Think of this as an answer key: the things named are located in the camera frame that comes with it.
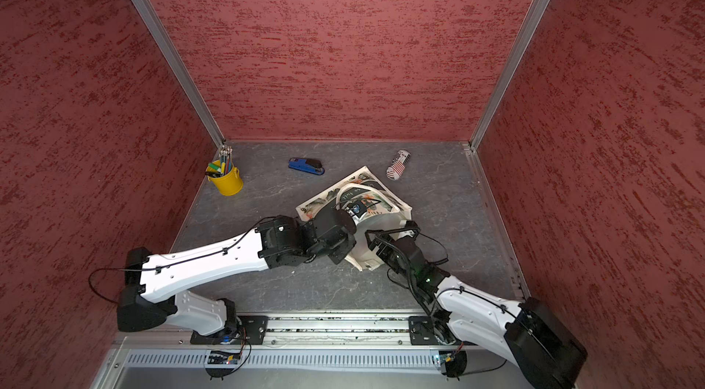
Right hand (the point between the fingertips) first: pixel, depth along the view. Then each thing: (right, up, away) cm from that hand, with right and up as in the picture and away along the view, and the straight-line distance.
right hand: (370, 244), depth 84 cm
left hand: (-7, +6, -14) cm, 17 cm away
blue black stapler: (-25, +25, +25) cm, 43 cm away
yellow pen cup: (-52, +21, +13) cm, 57 cm away
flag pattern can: (+12, +24, +26) cm, 37 cm away
